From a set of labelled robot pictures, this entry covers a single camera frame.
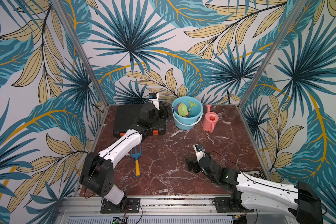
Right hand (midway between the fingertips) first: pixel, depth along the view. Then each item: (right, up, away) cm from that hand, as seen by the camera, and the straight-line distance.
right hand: (192, 155), depth 79 cm
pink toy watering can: (+17, +21, +21) cm, 35 cm away
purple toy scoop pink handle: (-8, +29, +22) cm, 37 cm away
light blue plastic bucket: (+5, +25, +14) cm, 29 cm away
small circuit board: (+39, -13, +5) cm, 41 cm away
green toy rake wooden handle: (+4, +31, +22) cm, 39 cm away
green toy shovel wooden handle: (-3, +28, +24) cm, 37 cm away
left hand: (-15, +28, +1) cm, 32 cm away
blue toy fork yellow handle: (-34, -3, +12) cm, 36 cm away
